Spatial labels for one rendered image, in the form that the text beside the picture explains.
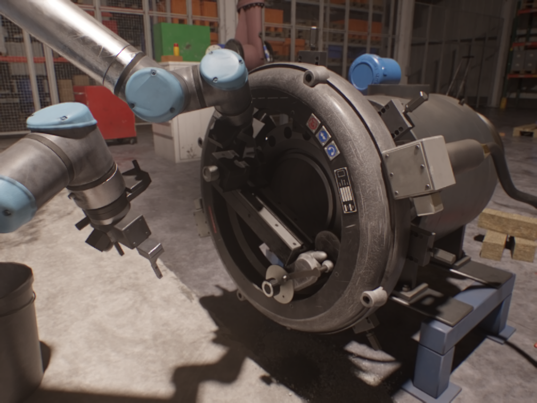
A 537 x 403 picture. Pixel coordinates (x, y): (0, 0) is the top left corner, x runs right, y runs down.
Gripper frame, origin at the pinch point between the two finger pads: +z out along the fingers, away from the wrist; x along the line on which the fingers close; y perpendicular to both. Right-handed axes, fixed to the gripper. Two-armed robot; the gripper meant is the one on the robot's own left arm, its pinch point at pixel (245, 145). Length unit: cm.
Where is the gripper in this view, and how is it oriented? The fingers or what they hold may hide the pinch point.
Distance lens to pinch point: 111.9
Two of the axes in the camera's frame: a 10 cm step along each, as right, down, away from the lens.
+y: 5.4, -8.0, 2.5
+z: 0.8, 3.5, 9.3
